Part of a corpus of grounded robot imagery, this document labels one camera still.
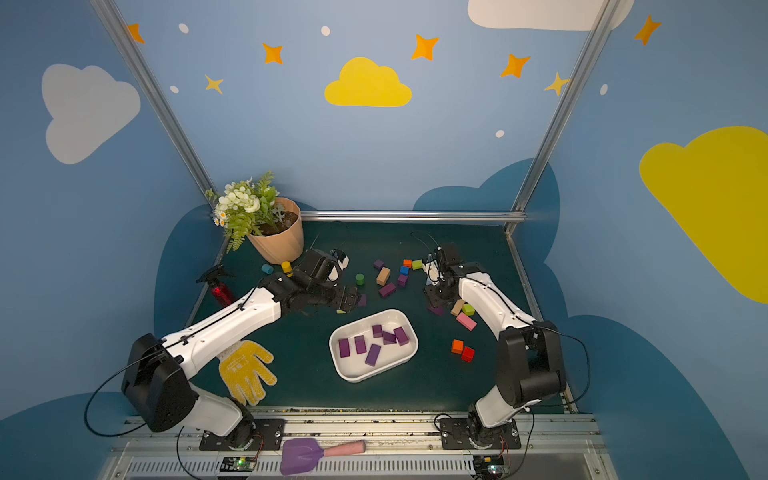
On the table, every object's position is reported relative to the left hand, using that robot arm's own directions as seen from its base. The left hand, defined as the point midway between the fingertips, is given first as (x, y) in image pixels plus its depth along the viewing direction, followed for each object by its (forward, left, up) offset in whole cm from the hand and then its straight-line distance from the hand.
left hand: (352, 291), depth 82 cm
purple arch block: (+5, -27, -19) cm, 33 cm away
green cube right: (+3, -36, -15) cm, 39 cm away
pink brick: (0, -36, -17) cm, 40 cm away
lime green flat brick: (+23, -21, -16) cm, 35 cm away
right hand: (+5, -27, -7) cm, 29 cm away
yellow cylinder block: (+18, +26, -12) cm, 34 cm away
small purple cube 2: (-5, -7, -15) cm, 17 cm away
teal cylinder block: (+18, +34, -15) cm, 41 cm away
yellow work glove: (-17, +32, -16) cm, 39 cm away
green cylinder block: (+14, 0, -14) cm, 20 cm away
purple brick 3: (-12, -6, -17) cm, 21 cm away
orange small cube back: (+22, -17, -15) cm, 31 cm away
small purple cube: (-5, -15, -17) cm, 23 cm away
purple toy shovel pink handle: (-37, +10, -15) cm, 41 cm away
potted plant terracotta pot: (+22, +27, -8) cm, 36 cm away
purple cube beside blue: (+15, -15, -16) cm, 27 cm away
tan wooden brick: (+16, -8, -15) cm, 24 cm away
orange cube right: (-9, -31, -15) cm, 36 cm away
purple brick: (-10, +3, -16) cm, 19 cm away
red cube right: (-12, -34, -14) cm, 39 cm away
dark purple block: (-6, -11, -17) cm, 21 cm away
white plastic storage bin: (-16, -1, -16) cm, 23 cm away
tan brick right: (+6, -34, -17) cm, 39 cm away
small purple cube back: (+22, -6, -16) cm, 28 cm away
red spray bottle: (+6, +42, -5) cm, 43 cm away
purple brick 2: (-9, -2, -15) cm, 18 cm away
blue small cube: (+20, -16, -16) cm, 30 cm away
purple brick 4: (+12, -10, -18) cm, 23 cm away
